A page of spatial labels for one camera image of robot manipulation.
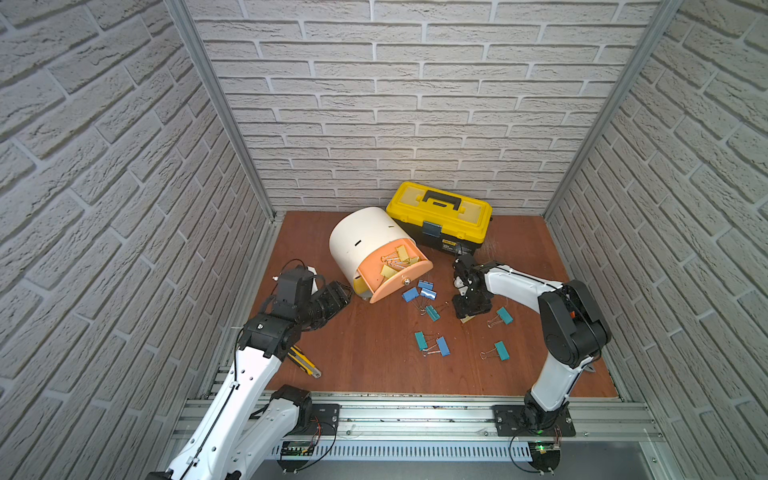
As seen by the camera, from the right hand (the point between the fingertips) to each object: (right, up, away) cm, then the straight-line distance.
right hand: (470, 312), depth 93 cm
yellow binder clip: (-26, +14, -13) cm, 32 cm away
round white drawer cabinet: (-35, +25, -6) cm, 43 cm away
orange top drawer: (-29, +11, -18) cm, 36 cm away
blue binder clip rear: (-14, +8, +6) cm, 17 cm away
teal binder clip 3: (-16, -7, -8) cm, 19 cm away
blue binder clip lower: (-10, -8, -8) cm, 15 cm away
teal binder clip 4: (+7, -9, -8) cm, 14 cm away
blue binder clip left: (-19, +5, +3) cm, 20 cm away
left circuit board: (-49, -30, -21) cm, 61 cm away
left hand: (-35, +10, -20) cm, 42 cm away
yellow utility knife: (-50, -11, -12) cm, 52 cm away
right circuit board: (+12, -29, -23) cm, 39 cm away
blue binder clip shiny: (-13, +5, +3) cm, 14 cm away
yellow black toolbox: (-9, +30, +3) cm, 31 cm away
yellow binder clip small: (-22, +19, -8) cm, 30 cm away
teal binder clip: (-12, 0, -1) cm, 12 cm away
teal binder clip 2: (+10, -1, -1) cm, 10 cm away
